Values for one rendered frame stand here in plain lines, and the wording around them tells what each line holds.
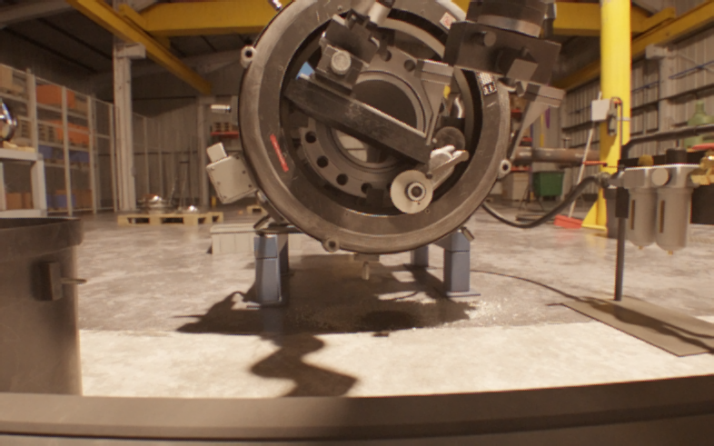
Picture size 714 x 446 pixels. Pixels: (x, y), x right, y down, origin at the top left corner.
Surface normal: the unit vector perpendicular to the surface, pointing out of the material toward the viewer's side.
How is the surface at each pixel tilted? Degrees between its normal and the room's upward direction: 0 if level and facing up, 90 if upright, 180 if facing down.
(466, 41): 114
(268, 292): 90
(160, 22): 90
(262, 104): 90
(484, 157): 90
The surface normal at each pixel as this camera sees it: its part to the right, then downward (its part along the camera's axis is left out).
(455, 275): 0.12, 0.08
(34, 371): 1.00, 0.04
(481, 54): 0.14, 0.47
